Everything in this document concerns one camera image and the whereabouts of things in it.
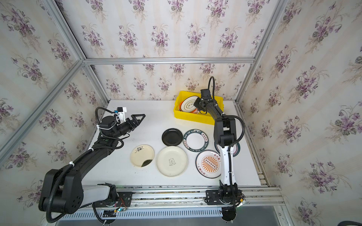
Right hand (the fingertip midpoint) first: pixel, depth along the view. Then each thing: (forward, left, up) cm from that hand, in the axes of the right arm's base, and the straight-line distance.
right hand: (195, 104), depth 107 cm
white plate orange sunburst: (-43, -5, -10) cm, 44 cm away
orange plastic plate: (+4, +12, -7) cm, 14 cm away
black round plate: (-25, +18, -7) cm, 31 cm away
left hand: (-24, +34, +15) cm, 44 cm away
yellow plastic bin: (-9, -9, -7) cm, 15 cm away
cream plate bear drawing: (-41, +18, -9) cm, 46 cm away
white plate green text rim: (-27, +2, -8) cm, 28 cm away
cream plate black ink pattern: (-37, +37, -9) cm, 53 cm away
